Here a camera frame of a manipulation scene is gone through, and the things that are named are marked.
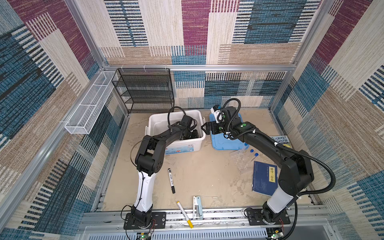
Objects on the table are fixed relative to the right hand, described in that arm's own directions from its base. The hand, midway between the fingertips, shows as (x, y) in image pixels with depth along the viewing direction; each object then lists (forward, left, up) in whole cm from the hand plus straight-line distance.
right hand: (208, 127), depth 85 cm
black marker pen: (-23, +22, -18) cm, 36 cm away
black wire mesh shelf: (+37, +42, -1) cm, 56 cm away
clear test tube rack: (-10, -20, -20) cm, 30 cm away
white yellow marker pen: (-43, +12, -19) cm, 48 cm away
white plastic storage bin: (+12, +31, -7) cm, 34 cm away
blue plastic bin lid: (+1, -10, -18) cm, 21 cm away
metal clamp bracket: (-37, +8, -17) cm, 41 cm away
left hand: (+4, +4, -15) cm, 16 cm away
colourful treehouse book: (+1, -50, -18) cm, 53 cm away
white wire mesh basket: (+8, +74, 0) cm, 75 cm away
